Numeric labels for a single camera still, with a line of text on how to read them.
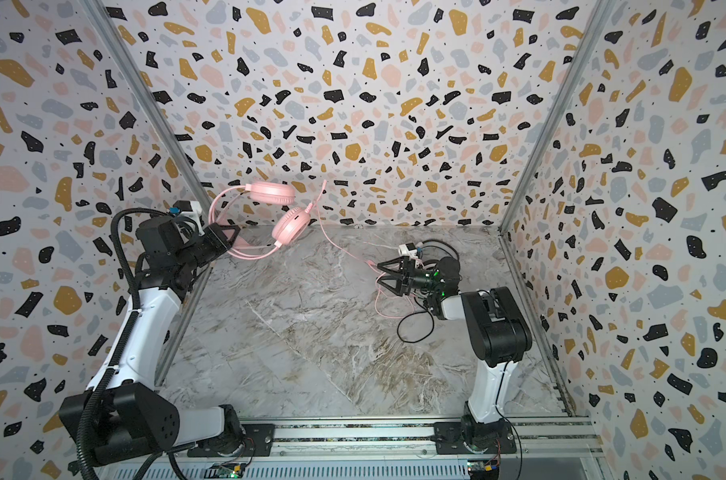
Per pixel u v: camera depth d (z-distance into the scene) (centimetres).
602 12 71
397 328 93
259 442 74
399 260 80
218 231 67
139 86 81
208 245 66
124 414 39
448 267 75
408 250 86
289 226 68
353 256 113
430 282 80
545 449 75
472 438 66
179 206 66
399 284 82
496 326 52
